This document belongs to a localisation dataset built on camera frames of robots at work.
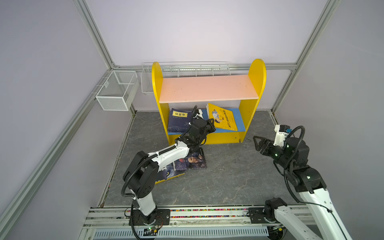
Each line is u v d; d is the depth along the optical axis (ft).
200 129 2.09
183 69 3.08
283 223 1.95
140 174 1.52
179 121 2.98
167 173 2.71
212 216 2.47
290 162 1.62
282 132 1.92
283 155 1.79
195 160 2.93
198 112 2.48
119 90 3.45
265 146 1.95
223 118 2.92
